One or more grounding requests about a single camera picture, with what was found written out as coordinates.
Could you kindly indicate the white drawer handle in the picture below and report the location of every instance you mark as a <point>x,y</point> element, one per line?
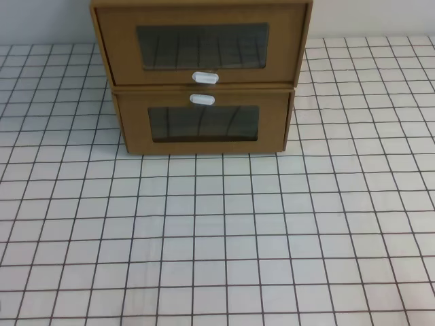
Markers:
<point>202,99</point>
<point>205,78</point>

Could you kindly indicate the brown cardboard drawer box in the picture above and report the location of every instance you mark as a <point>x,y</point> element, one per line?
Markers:
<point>244,119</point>
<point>149,43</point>

